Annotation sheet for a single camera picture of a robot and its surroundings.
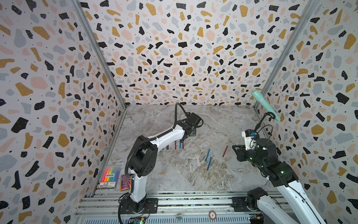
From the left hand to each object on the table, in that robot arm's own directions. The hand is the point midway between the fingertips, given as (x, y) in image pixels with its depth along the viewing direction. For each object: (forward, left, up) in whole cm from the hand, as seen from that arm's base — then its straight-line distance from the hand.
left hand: (193, 129), depth 92 cm
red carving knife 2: (-5, +7, -11) cm, 14 cm away
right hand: (-19, -21, +10) cm, 30 cm away
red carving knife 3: (-10, -22, -12) cm, 26 cm away
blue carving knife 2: (-18, -10, -12) cm, 24 cm away
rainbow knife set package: (-27, +50, -10) cm, 57 cm away
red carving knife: (-5, +13, -11) cm, 18 cm away
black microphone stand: (+2, -43, +2) cm, 43 cm away
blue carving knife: (-5, +9, -12) cm, 16 cm away
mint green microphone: (+8, -36, +23) cm, 44 cm away
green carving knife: (-7, +19, -11) cm, 23 cm away
